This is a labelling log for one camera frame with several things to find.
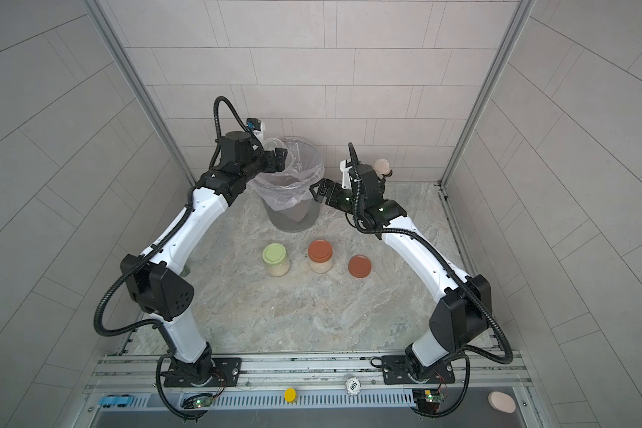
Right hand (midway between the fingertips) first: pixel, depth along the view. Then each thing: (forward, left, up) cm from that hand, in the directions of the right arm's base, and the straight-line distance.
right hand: (318, 191), depth 76 cm
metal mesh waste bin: (+11, +10, -26) cm, 30 cm away
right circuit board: (-48, -25, -31) cm, 62 cm away
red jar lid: (-9, -12, -29) cm, 33 cm away
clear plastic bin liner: (+4, +10, -2) cm, 11 cm away
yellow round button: (-45, +10, -24) cm, 52 cm away
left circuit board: (-45, +33, -26) cm, 61 cm away
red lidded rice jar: (-10, +1, -19) cm, 22 cm away
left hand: (+14, +11, +7) cm, 19 cm away
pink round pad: (-49, -44, -30) cm, 72 cm away
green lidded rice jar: (-10, +15, -19) cm, 26 cm away
